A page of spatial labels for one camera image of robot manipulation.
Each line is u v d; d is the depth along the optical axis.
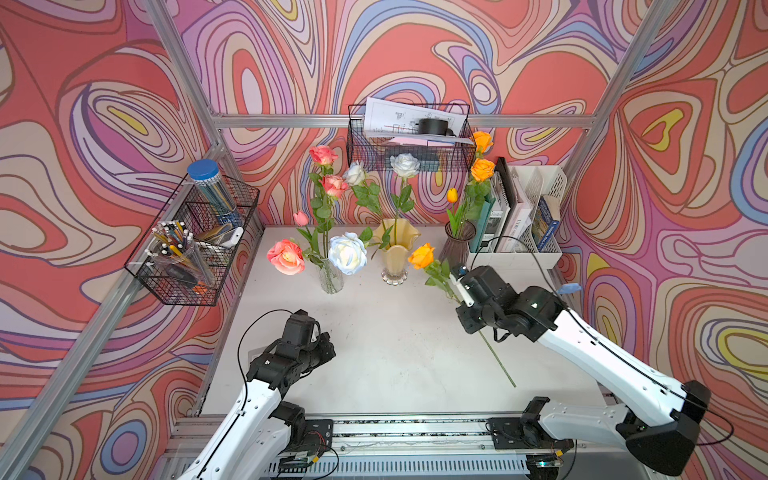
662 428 0.40
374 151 1.01
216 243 0.73
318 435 0.73
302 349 0.62
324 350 0.70
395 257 0.90
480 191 0.86
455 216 0.91
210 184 0.71
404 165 0.77
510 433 0.73
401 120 0.86
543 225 1.02
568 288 0.75
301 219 0.80
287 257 0.59
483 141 0.84
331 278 0.97
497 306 0.52
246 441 0.47
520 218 0.91
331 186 0.78
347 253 0.59
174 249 0.58
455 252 1.03
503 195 0.91
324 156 0.78
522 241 0.99
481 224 0.90
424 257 0.77
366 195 0.83
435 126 0.82
